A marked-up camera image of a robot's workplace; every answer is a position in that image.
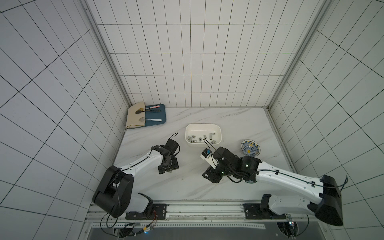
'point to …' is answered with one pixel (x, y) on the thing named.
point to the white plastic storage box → (203, 134)
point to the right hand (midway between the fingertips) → (201, 175)
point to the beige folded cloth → (133, 118)
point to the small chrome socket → (213, 141)
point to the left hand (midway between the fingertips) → (169, 170)
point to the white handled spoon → (142, 119)
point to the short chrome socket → (213, 133)
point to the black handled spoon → (143, 110)
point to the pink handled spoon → (153, 107)
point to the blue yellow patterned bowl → (250, 148)
